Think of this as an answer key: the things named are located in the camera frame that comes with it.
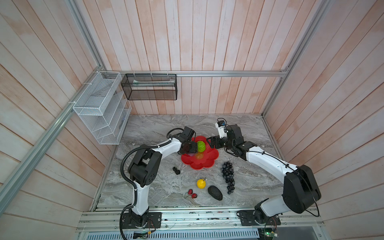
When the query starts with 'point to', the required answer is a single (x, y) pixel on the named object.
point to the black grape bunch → (227, 173)
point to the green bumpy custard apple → (201, 146)
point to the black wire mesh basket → (150, 86)
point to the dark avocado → (215, 192)
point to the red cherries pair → (190, 193)
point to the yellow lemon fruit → (201, 183)
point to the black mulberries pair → (177, 171)
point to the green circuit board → (141, 235)
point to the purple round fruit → (192, 154)
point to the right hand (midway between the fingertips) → (211, 137)
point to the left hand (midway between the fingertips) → (193, 152)
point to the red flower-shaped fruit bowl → (201, 160)
